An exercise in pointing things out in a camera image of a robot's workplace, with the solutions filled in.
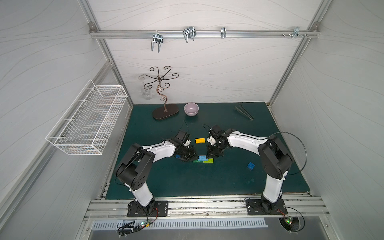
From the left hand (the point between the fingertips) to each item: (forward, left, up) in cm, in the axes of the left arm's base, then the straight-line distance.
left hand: (199, 158), depth 87 cm
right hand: (+2, -4, -1) cm, 5 cm away
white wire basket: (+3, +54, +28) cm, 61 cm away
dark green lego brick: (-1, +2, -2) cm, 3 cm away
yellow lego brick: (+14, 0, -3) cm, 14 cm away
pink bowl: (+40, +7, 0) cm, 41 cm away
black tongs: (+35, -38, -2) cm, 52 cm away
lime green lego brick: (0, -6, -4) cm, 7 cm away
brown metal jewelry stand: (+40, +22, -2) cm, 46 cm away
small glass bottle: (+37, +36, +18) cm, 54 cm away
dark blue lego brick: (-5, +12, +12) cm, 17 cm away
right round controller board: (-30, -45, -6) cm, 55 cm away
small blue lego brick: (-3, -31, -3) cm, 31 cm away
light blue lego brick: (+1, -2, -3) cm, 3 cm away
